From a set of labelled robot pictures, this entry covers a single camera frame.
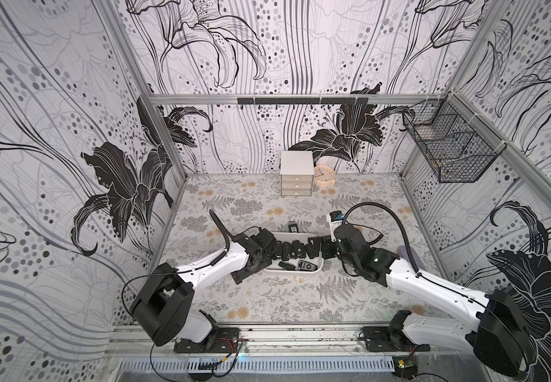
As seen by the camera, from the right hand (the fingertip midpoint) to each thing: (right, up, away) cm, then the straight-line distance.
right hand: (321, 236), depth 81 cm
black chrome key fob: (-12, -12, +7) cm, 18 cm away
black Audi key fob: (-9, +1, +17) cm, 20 cm away
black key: (-15, -7, +9) cm, 19 cm away
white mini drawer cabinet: (-7, +25, +21) cm, 33 cm away
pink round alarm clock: (+7, +24, +34) cm, 42 cm away
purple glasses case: (+33, -8, +9) cm, 35 cm away
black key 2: (-6, -7, +9) cm, 13 cm away
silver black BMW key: (-4, -12, +5) cm, 14 cm away
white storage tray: (-11, -2, +13) cm, 17 cm away
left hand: (-23, -14, +4) cm, 27 cm away
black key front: (-12, -7, +8) cm, 16 cm away
